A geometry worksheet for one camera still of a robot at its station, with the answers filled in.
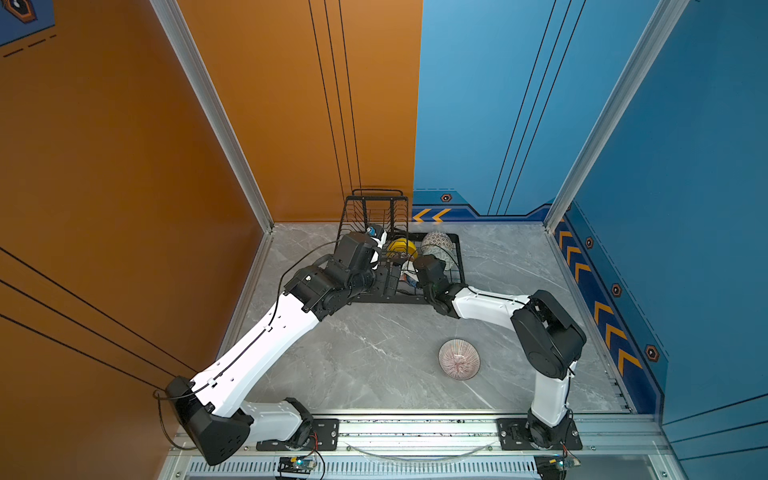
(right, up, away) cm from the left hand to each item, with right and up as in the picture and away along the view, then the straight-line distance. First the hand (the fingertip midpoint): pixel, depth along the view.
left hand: (384, 266), depth 72 cm
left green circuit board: (-21, -48, -1) cm, 52 cm away
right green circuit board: (+41, -48, -2) cm, 62 cm away
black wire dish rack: (+1, +18, +27) cm, 32 cm away
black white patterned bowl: (+18, +6, +37) cm, 42 cm away
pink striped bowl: (+21, -27, +13) cm, 37 cm away
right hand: (+13, +2, +22) cm, 26 cm away
